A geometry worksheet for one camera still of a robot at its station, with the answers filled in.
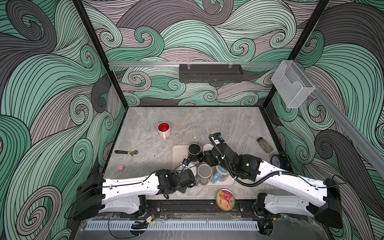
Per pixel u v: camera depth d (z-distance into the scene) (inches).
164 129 40.4
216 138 24.5
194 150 33.4
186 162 27.4
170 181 22.0
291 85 31.4
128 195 18.2
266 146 36.6
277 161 32.9
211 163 25.0
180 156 37.2
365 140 21.1
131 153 36.6
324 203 15.4
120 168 33.7
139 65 39.2
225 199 28.7
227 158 20.1
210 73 38.4
